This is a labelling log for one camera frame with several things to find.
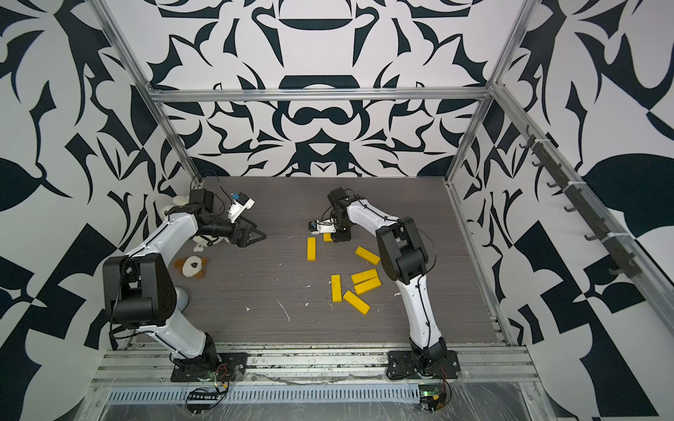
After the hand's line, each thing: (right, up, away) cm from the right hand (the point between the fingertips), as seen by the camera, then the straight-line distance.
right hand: (337, 226), depth 103 cm
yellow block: (-9, -8, -6) cm, 13 cm away
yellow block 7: (+7, -23, -17) cm, 30 cm away
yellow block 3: (+11, -10, -6) cm, 16 cm away
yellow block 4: (+9, -16, -12) cm, 22 cm away
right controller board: (+26, -43, -32) cm, 59 cm away
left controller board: (-37, -45, -30) cm, 66 cm away
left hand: (-27, 0, -15) cm, 31 cm away
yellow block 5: (+10, -19, -14) cm, 26 cm away
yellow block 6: (0, -20, -14) cm, 24 cm away
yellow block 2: (-4, -3, -7) cm, 8 cm away
